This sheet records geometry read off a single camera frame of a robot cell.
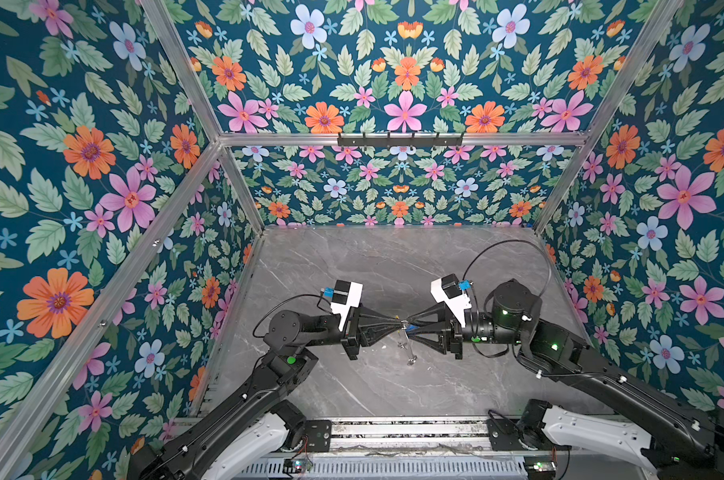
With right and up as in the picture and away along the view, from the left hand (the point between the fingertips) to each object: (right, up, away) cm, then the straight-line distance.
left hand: (399, 329), depth 50 cm
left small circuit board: (-23, -38, +20) cm, 48 cm away
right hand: (+3, -1, +5) cm, 6 cm away
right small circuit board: (+35, -38, +20) cm, 56 cm away
